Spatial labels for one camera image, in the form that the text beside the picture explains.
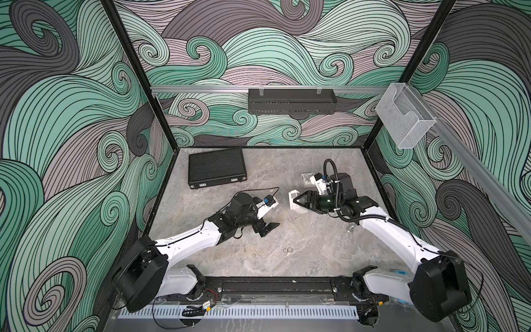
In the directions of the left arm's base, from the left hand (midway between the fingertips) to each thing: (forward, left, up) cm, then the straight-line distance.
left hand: (272, 210), depth 80 cm
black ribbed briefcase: (+28, +28, -7) cm, 40 cm away
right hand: (+1, -9, +3) cm, 10 cm away
